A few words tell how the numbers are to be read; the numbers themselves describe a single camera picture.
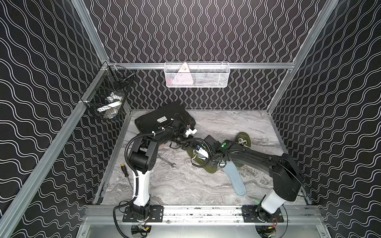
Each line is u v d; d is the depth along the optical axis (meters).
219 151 0.62
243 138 0.96
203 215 0.75
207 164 0.73
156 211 0.75
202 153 0.78
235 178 0.86
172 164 0.92
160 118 1.06
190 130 0.90
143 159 0.54
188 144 0.83
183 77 0.89
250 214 0.73
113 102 0.75
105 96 0.92
